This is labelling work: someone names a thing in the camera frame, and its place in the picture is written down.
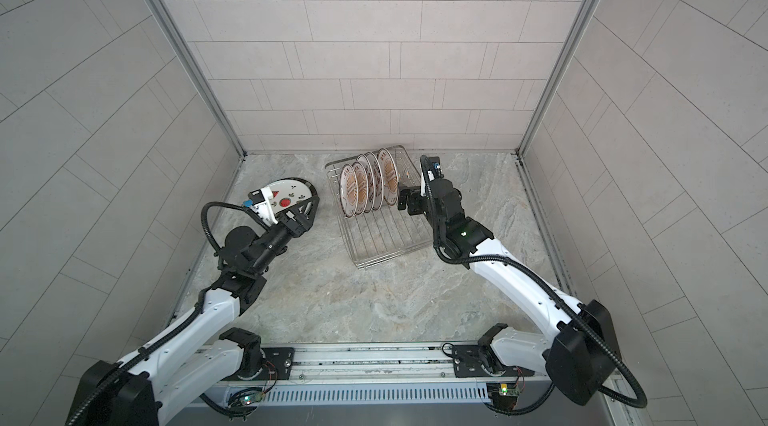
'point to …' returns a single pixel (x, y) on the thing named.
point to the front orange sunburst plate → (348, 190)
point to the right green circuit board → (508, 392)
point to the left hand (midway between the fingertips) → (319, 200)
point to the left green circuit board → (253, 398)
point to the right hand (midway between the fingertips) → (410, 183)
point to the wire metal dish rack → (385, 233)
